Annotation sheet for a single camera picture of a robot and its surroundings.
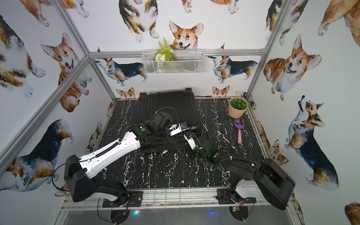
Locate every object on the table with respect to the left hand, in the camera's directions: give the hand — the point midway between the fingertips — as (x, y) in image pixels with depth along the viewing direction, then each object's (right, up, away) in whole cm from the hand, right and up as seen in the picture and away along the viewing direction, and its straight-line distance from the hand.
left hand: (178, 128), depth 77 cm
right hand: (+4, -11, +5) cm, 13 cm away
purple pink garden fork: (+44, -3, +26) cm, 51 cm away
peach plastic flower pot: (+41, +7, +26) cm, 49 cm away
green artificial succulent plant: (+43, +15, +26) cm, 52 cm away
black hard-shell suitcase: (+2, +12, +11) cm, 16 cm away
